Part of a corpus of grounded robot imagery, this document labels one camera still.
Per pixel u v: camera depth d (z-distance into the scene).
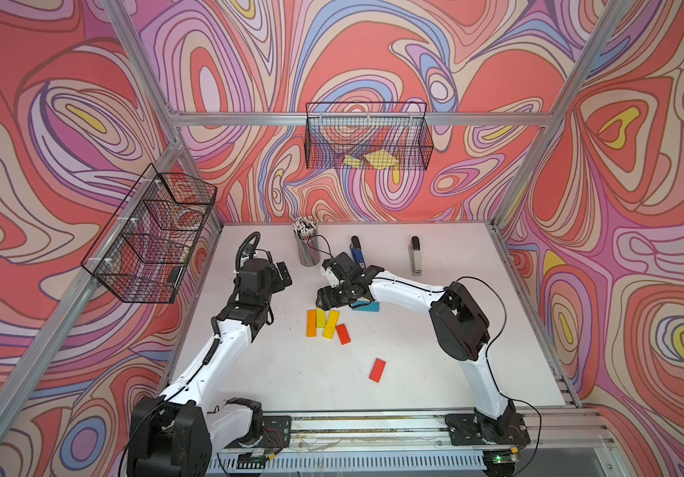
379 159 0.91
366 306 0.78
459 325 0.55
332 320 0.93
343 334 0.90
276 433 0.72
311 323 0.91
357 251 1.08
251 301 0.63
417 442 0.73
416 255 1.05
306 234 0.93
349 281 0.74
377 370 0.83
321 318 0.92
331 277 0.78
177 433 0.38
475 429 0.72
